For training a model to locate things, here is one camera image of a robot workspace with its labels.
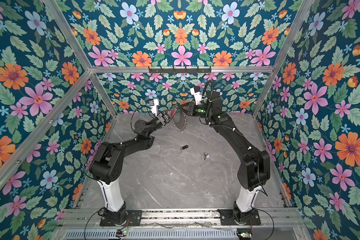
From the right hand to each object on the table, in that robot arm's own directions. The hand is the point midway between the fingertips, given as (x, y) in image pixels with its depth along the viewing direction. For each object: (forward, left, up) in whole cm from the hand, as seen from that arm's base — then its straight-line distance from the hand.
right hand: (180, 105), depth 74 cm
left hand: (-3, +1, +1) cm, 3 cm away
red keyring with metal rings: (-2, +1, -9) cm, 9 cm away
